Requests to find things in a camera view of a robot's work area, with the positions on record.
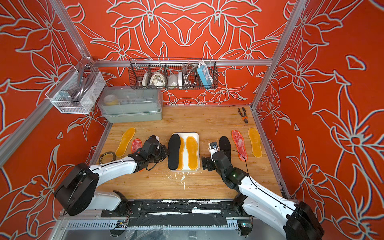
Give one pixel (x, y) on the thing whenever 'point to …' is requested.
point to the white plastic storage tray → (186, 166)
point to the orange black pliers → (244, 117)
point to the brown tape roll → (107, 157)
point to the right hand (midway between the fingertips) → (206, 155)
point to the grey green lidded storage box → (124, 104)
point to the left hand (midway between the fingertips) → (171, 149)
